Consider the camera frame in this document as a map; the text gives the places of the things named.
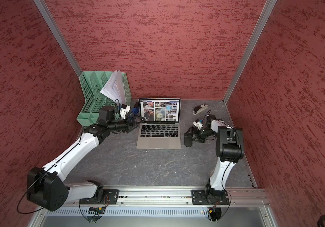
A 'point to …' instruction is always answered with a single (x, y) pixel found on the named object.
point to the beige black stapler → (198, 109)
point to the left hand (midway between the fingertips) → (141, 125)
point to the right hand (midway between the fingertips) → (190, 138)
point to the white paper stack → (114, 87)
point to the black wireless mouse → (188, 139)
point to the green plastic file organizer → (92, 83)
